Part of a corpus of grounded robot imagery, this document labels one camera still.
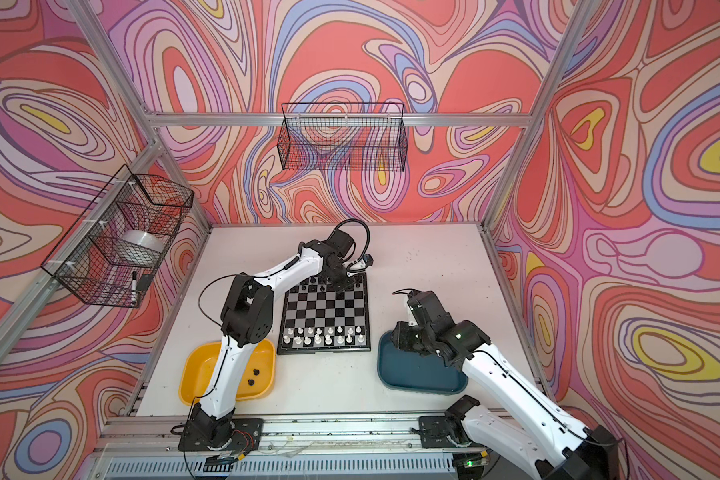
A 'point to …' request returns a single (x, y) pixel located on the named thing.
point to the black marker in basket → (134, 288)
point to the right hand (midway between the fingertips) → (398, 343)
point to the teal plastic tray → (407, 369)
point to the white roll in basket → (152, 241)
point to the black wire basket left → (110, 255)
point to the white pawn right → (358, 329)
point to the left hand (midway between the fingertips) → (353, 280)
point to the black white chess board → (316, 319)
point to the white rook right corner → (360, 339)
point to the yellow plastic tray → (200, 366)
